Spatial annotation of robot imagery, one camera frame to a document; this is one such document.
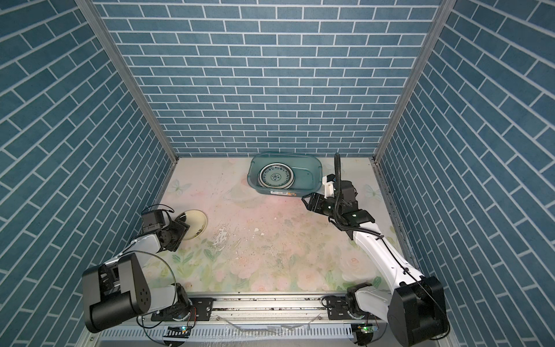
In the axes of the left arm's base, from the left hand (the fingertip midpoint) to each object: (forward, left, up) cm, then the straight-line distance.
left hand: (190, 228), depth 91 cm
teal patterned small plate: (+28, -36, +3) cm, 46 cm away
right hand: (+4, -50, +17) cm, 53 cm away
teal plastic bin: (+36, -53, -1) cm, 64 cm away
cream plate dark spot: (+4, -2, -2) cm, 5 cm away
